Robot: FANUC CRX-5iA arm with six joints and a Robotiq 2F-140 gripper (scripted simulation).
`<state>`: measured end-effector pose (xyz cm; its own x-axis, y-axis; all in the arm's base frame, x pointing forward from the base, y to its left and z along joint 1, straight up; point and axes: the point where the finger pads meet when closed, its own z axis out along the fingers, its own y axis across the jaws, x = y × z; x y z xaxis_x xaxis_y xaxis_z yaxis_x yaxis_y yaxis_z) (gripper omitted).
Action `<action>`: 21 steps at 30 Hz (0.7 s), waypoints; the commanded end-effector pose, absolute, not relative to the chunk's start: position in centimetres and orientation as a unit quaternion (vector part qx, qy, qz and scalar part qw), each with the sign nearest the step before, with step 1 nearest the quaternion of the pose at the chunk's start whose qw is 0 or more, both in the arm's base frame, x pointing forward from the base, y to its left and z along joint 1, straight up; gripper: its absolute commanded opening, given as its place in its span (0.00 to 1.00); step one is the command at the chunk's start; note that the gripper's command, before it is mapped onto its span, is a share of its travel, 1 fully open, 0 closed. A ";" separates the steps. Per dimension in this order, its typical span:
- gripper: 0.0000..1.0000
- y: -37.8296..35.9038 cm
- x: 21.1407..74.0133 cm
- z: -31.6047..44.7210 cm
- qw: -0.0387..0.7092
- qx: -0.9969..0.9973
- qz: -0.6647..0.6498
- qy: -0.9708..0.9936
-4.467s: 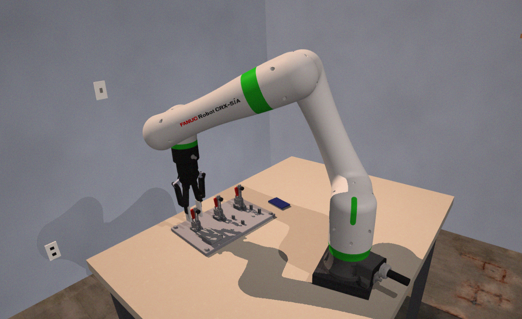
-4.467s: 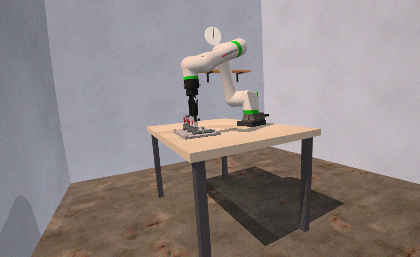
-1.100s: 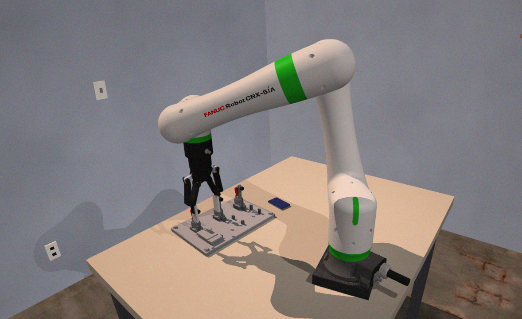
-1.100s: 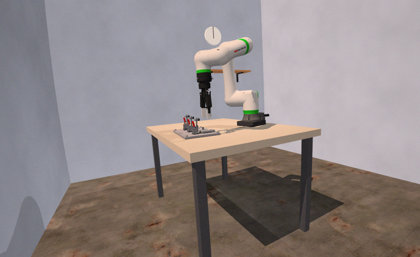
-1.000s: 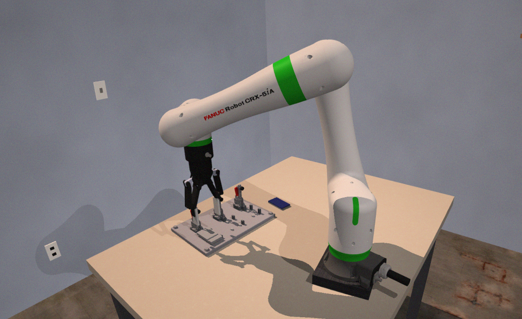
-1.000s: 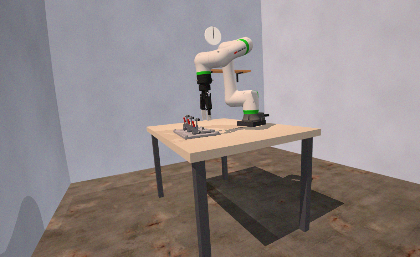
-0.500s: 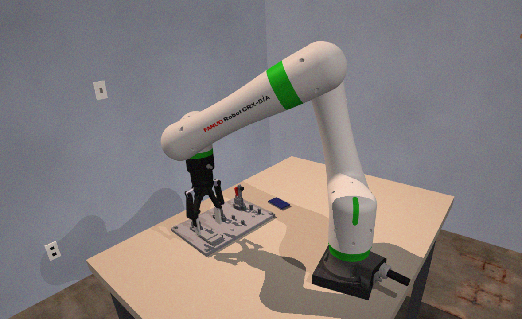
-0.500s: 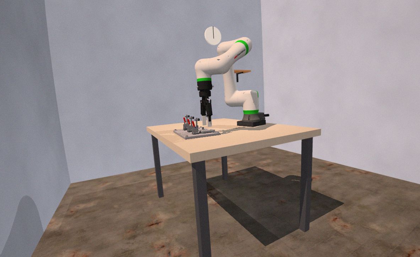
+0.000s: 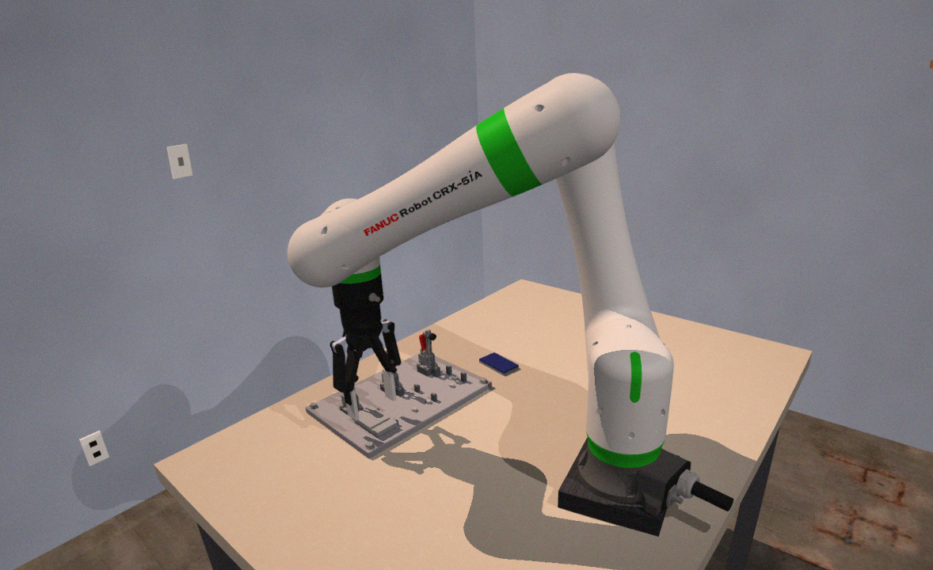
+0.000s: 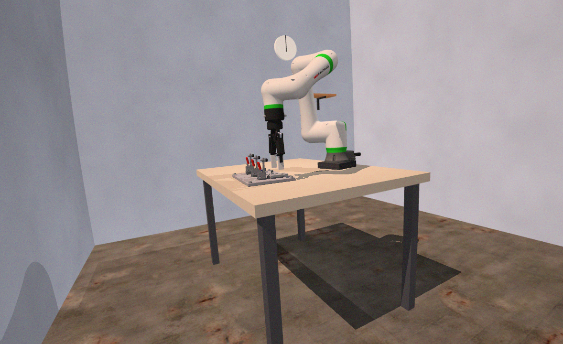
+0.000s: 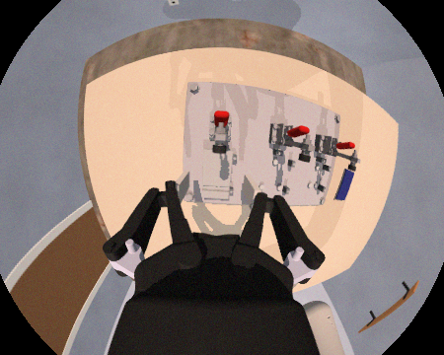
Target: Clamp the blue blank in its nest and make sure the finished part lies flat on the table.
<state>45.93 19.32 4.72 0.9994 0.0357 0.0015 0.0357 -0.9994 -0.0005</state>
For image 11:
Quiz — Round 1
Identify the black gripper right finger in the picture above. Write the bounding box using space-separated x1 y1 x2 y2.
230 175 326 285

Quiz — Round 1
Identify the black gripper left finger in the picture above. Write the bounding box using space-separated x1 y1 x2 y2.
103 171 202 279

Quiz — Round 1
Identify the blue rectangular plate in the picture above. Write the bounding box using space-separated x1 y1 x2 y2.
334 169 354 200

